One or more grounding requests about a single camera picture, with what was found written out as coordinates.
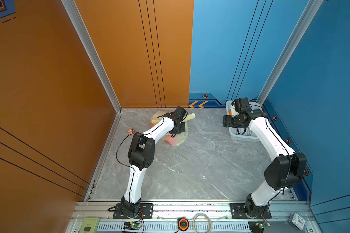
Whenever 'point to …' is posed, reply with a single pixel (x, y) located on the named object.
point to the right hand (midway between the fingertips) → (227, 122)
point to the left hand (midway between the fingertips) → (181, 128)
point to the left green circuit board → (132, 225)
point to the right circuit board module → (257, 226)
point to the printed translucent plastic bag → (177, 138)
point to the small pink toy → (131, 131)
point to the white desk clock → (297, 220)
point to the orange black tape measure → (183, 224)
